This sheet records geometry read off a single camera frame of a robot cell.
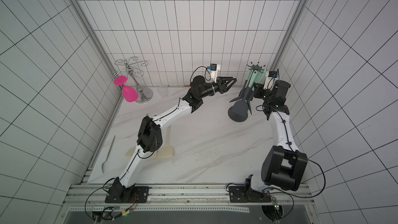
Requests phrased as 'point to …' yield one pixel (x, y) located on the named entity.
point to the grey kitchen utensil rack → (239, 111)
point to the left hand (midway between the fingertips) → (235, 81)
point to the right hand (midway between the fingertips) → (258, 81)
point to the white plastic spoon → (107, 157)
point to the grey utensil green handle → (251, 85)
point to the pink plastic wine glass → (129, 94)
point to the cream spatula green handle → (129, 153)
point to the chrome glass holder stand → (145, 94)
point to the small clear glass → (162, 91)
